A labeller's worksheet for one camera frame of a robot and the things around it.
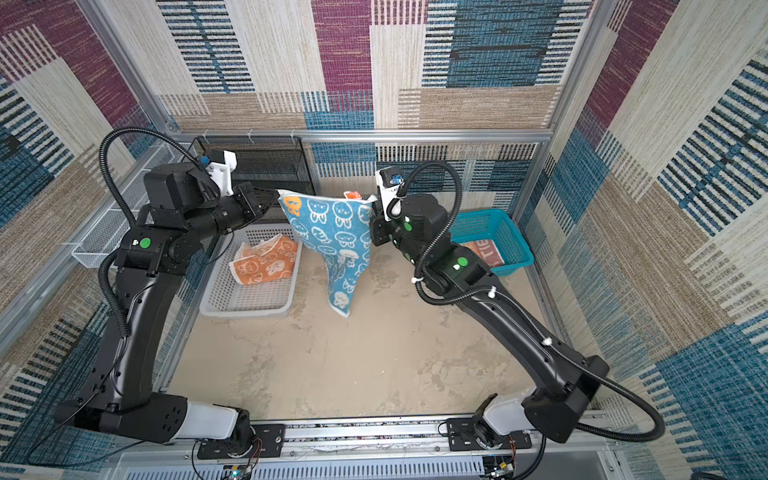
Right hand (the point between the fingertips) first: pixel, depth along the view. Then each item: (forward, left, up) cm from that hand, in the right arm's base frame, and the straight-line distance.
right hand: (376, 206), depth 64 cm
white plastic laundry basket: (+3, +50, -39) cm, 63 cm away
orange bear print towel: (+18, +39, -39) cm, 58 cm away
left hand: (+2, +19, +4) cm, 20 cm away
